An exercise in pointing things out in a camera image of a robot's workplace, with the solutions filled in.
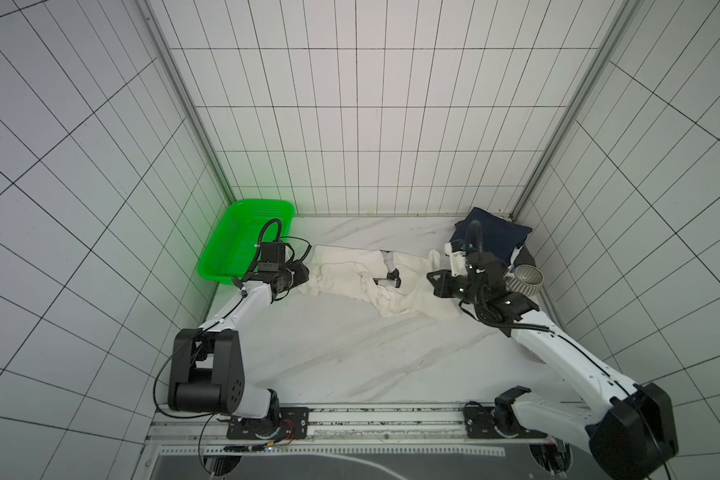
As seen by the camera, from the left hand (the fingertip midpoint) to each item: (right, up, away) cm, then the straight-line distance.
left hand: (304, 277), depth 90 cm
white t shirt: (+14, +1, +11) cm, 18 cm away
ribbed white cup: (+74, -2, +8) cm, 74 cm away
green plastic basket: (-30, +8, +18) cm, 36 cm away
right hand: (+35, +2, -10) cm, 37 cm away
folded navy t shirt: (+65, +13, +10) cm, 67 cm away
